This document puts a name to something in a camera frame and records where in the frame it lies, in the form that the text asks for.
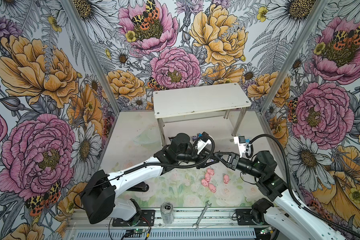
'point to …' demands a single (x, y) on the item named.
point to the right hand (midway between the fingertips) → (215, 160)
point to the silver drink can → (167, 210)
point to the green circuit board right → (265, 230)
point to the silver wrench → (196, 225)
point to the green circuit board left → (139, 230)
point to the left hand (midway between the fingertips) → (215, 162)
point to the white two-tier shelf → (198, 103)
